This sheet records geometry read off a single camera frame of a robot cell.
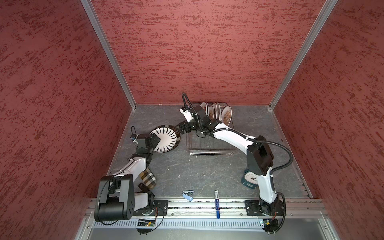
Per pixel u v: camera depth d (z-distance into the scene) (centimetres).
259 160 51
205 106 107
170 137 100
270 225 71
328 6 71
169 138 99
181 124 78
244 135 56
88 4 70
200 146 96
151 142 73
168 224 77
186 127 77
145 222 72
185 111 77
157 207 74
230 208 76
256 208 73
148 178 81
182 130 79
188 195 77
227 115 103
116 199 41
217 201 76
